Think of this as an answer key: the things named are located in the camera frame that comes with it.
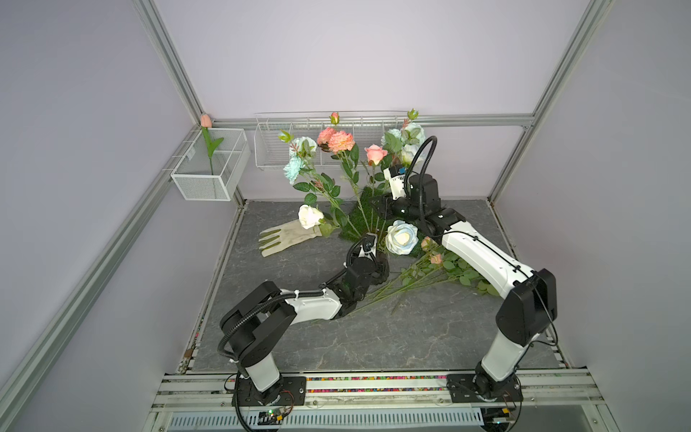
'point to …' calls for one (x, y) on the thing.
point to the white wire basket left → (192, 175)
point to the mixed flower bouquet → (341, 186)
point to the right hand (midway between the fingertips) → (371, 197)
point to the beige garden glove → (280, 238)
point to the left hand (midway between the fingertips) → (379, 251)
